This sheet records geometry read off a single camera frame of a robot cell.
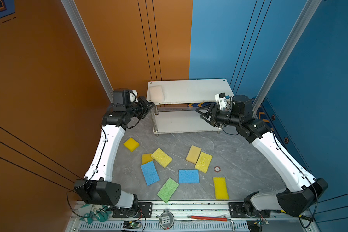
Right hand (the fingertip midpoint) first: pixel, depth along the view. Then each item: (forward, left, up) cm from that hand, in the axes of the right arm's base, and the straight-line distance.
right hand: (196, 113), depth 65 cm
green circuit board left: (-38, +33, -40) cm, 64 cm away
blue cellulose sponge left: (-14, +26, -35) cm, 45 cm away
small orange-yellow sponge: (-4, +30, -37) cm, 48 cm away
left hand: (+9, +20, 0) cm, 22 cm away
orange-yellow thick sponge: (-1, -1, -37) cm, 37 cm away
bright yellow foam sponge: (+6, +41, -37) cm, 56 cm away
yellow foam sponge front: (-21, -14, -38) cm, 46 cm away
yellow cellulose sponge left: (-4, +20, -36) cm, 41 cm away
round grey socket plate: (-37, +14, -31) cm, 50 cm away
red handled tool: (-35, -10, -39) cm, 54 cm away
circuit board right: (-38, -31, -39) cm, 63 cm away
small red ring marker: (-10, -15, -39) cm, 43 cm away
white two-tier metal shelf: (+13, +10, -5) cm, 17 cm away
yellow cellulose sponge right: (-6, -7, -38) cm, 39 cm away
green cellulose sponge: (-23, +15, -37) cm, 46 cm away
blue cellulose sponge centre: (-15, +3, -37) cm, 40 cm away
